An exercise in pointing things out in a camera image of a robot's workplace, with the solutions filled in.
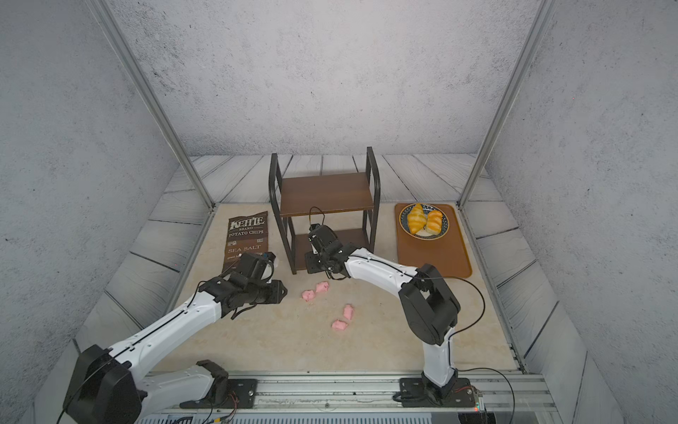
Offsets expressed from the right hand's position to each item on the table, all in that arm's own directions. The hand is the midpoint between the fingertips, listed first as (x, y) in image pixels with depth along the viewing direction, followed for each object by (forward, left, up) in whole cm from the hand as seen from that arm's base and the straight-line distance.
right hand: (310, 261), depth 88 cm
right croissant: (+23, -47, -8) cm, 53 cm away
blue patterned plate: (+20, -43, -12) cm, 48 cm away
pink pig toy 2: (-4, -3, -10) cm, 12 cm away
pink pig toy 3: (-12, -12, -11) cm, 20 cm away
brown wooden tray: (+12, -51, -14) cm, 54 cm away
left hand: (-10, +6, -2) cm, 12 cm away
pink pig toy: (-8, +1, -9) cm, 12 cm away
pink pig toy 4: (-17, -10, -11) cm, 22 cm away
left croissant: (+25, -40, -7) cm, 47 cm away
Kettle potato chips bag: (+19, +30, -9) cm, 36 cm away
